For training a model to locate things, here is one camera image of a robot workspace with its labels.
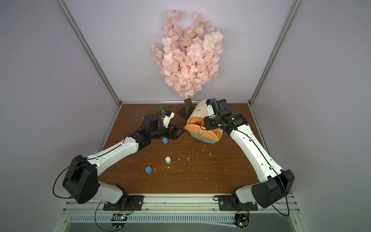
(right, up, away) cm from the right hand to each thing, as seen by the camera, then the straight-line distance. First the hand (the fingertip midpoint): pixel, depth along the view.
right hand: (208, 118), depth 76 cm
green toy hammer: (-34, +7, +38) cm, 52 cm away
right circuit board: (+16, -51, -6) cm, 53 cm away
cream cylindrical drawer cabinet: (-4, +5, +8) cm, 10 cm away
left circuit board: (-46, -53, -3) cm, 70 cm away
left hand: (-14, -6, +3) cm, 16 cm away
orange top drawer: (-6, -4, +1) cm, 7 cm away
